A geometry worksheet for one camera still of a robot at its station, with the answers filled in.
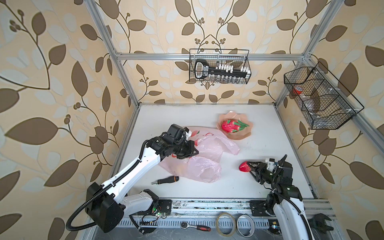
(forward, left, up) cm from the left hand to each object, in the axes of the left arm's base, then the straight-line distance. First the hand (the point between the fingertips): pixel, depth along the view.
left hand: (201, 151), depth 72 cm
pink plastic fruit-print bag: (-7, -2, -1) cm, 7 cm away
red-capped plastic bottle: (+31, -61, +10) cm, 69 cm away
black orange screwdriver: (-8, +16, -18) cm, 25 cm away
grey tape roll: (-27, -26, -21) cm, 43 cm away
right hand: (-2, -26, -13) cm, 29 cm away
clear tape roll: (-27, -9, -20) cm, 34 cm away
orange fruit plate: (+23, -28, -18) cm, 41 cm away
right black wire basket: (+23, -61, +14) cm, 67 cm away
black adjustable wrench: (-25, -57, -19) cm, 65 cm away
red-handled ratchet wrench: (-28, +7, -19) cm, 35 cm away
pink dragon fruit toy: (+25, -21, -11) cm, 34 cm away
